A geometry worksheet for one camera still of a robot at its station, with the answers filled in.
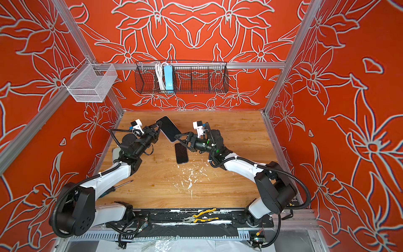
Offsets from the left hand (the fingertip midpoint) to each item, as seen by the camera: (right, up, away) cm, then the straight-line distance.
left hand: (162, 121), depth 77 cm
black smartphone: (+7, -20, +19) cm, 28 cm away
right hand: (+8, -8, -5) cm, 12 cm away
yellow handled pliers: (+16, -47, -4) cm, 49 cm away
